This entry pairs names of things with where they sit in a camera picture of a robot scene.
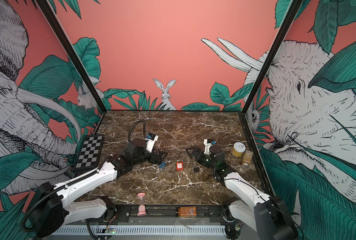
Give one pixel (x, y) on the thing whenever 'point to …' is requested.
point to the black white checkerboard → (90, 152)
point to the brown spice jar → (247, 155)
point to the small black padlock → (196, 169)
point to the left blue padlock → (162, 165)
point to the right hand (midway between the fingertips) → (188, 151)
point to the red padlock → (179, 166)
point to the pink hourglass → (141, 209)
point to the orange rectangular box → (187, 211)
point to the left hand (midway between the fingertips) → (162, 149)
